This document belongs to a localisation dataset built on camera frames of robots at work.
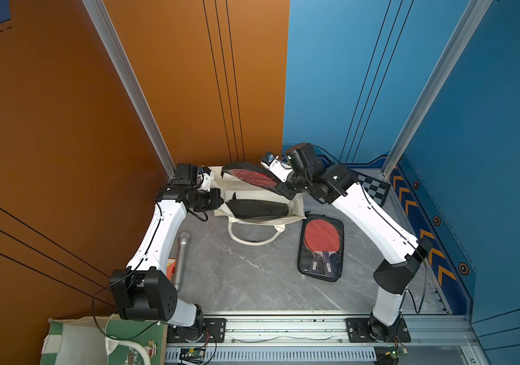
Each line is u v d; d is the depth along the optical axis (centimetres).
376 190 109
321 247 90
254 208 99
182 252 89
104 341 51
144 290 41
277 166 61
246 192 105
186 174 62
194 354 72
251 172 68
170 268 86
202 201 67
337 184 47
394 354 70
